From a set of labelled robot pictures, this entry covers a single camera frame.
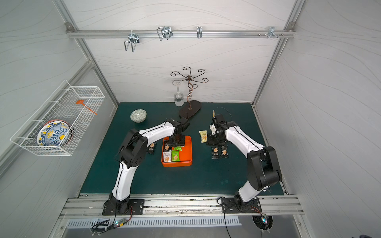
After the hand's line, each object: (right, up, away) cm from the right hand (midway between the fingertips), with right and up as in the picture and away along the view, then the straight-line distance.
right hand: (210, 142), depth 89 cm
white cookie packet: (-26, -8, 0) cm, 27 cm away
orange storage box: (-15, -8, +3) cm, 17 cm away
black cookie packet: (-27, -2, +4) cm, 28 cm away
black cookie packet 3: (+9, -7, +4) cm, 12 cm away
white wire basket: (-71, +22, -12) cm, 76 cm away
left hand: (-18, -4, +6) cm, 20 cm away
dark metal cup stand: (-15, +19, +26) cm, 35 cm away
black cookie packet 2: (+4, -7, +4) cm, 9 cm away
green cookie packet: (-21, -9, +2) cm, 23 cm away
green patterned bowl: (-52, +17, +22) cm, 59 cm away
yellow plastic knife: (+6, +18, +26) cm, 32 cm away
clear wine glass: (-20, +29, +5) cm, 35 cm away
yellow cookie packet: (-3, +2, +11) cm, 12 cm away
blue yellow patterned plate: (-69, +9, -26) cm, 75 cm away
